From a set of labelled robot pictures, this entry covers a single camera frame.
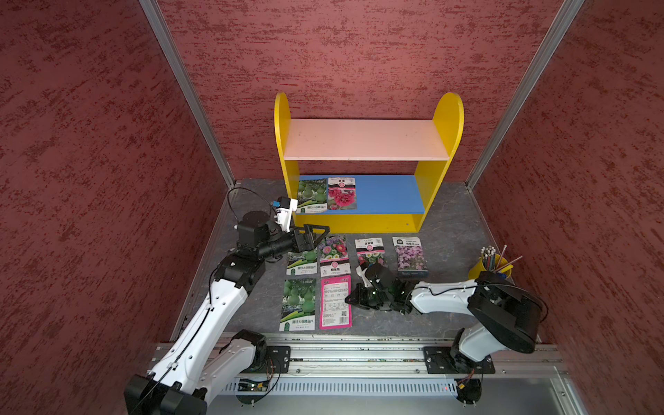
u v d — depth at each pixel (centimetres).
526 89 88
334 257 96
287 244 62
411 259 95
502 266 83
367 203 94
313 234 61
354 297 75
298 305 85
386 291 68
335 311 82
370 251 98
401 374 73
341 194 98
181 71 83
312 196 97
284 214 64
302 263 95
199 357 41
